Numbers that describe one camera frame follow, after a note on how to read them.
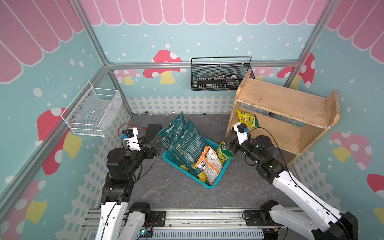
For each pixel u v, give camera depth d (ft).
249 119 2.73
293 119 2.03
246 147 2.06
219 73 3.12
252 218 2.43
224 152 2.79
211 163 2.51
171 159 2.67
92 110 2.42
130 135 1.81
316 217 1.33
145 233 2.39
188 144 2.58
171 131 2.56
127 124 3.94
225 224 2.39
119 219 1.47
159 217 2.45
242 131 1.92
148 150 1.88
